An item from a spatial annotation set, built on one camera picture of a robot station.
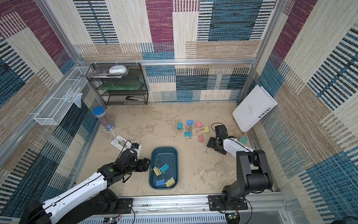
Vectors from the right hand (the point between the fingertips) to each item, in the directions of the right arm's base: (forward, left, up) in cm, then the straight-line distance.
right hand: (214, 144), depth 95 cm
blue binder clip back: (+20, +15, -2) cm, 25 cm away
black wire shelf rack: (+34, +75, +34) cm, 89 cm away
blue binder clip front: (-24, +34, 0) cm, 42 cm away
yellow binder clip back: (+12, +4, -1) cm, 13 cm away
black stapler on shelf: (+35, +60, +11) cm, 70 cm away
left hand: (-13, +43, +5) cm, 45 cm away
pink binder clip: (+6, +9, -1) cm, 11 cm away
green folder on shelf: (+35, +65, +23) cm, 77 cm away
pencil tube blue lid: (+13, +73, +19) cm, 77 cm away
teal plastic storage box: (-7, +30, -1) cm, 31 cm away
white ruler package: (+2, +64, +1) cm, 64 cm away
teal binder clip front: (-16, +33, +1) cm, 36 cm away
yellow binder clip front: (-24, +28, +2) cm, 37 cm away
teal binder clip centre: (+9, +17, -1) cm, 20 cm away
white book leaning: (+13, -23, +21) cm, 33 cm away
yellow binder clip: (-18, +36, +2) cm, 41 cm away
